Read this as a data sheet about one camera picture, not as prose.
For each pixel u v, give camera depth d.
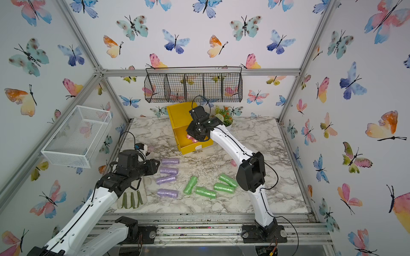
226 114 1.02
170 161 0.96
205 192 0.84
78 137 0.83
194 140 0.87
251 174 0.53
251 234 0.73
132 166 0.60
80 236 0.42
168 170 0.91
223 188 0.86
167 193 0.84
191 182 0.90
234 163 0.97
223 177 0.90
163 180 0.89
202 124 0.64
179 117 0.91
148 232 0.74
